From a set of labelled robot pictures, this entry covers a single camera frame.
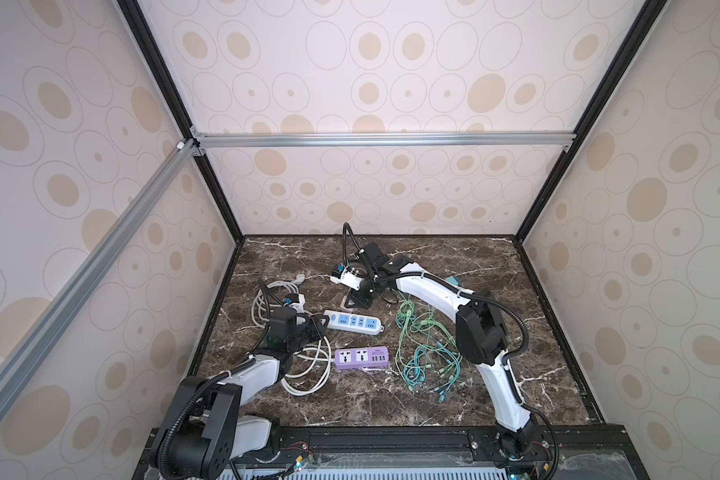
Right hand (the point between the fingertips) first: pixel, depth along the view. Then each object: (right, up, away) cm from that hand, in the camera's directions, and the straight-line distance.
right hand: (350, 298), depth 92 cm
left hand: (-5, -4, -4) cm, 8 cm away
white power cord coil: (-15, -24, -8) cm, 29 cm away
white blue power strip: (+1, -8, 0) cm, 8 cm away
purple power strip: (+4, -16, -7) cm, 18 cm away
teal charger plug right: (+36, +5, +13) cm, 39 cm away
